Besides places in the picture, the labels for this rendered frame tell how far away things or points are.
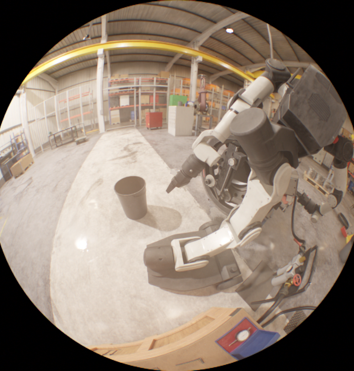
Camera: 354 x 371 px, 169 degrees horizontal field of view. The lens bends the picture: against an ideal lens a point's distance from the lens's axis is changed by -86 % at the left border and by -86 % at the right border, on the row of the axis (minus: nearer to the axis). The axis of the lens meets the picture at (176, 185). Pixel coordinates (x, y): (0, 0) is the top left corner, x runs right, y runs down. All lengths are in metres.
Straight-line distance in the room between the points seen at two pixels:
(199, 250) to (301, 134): 0.71
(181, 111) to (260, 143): 4.31
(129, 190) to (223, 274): 1.19
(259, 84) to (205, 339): 0.99
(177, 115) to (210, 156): 4.06
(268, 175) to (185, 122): 4.39
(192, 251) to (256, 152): 0.60
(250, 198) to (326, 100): 0.50
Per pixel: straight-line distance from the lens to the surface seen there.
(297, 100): 0.45
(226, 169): 0.88
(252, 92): 0.53
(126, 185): 1.32
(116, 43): 8.70
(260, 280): 1.27
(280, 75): 0.63
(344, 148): 0.66
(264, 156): 0.36
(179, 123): 4.57
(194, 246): 0.74
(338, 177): 0.77
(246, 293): 1.17
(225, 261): 0.93
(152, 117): 5.89
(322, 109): 0.49
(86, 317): 1.25
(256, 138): 0.31
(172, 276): 0.85
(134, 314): 1.06
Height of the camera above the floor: 1.01
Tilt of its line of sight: 36 degrees down
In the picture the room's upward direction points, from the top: 3 degrees clockwise
